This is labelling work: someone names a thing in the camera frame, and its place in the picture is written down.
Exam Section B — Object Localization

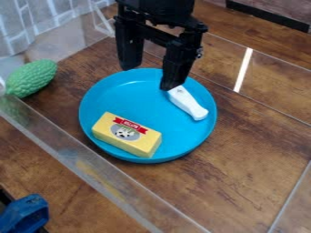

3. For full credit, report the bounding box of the clear acrylic front barrier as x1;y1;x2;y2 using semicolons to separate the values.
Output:
0;95;209;233

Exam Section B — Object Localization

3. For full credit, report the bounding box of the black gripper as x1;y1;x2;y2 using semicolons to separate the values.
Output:
114;0;208;91

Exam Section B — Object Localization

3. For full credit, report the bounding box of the blue round tray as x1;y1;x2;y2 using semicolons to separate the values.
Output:
78;68;217;164

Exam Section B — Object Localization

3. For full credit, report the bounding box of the grey patterned curtain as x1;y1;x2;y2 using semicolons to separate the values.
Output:
0;0;114;58

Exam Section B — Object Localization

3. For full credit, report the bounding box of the yellow butter block toy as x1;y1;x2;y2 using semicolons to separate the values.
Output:
90;112;161;158

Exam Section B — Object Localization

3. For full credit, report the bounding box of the green bumpy gourd toy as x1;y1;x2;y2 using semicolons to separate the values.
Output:
6;59;57;98

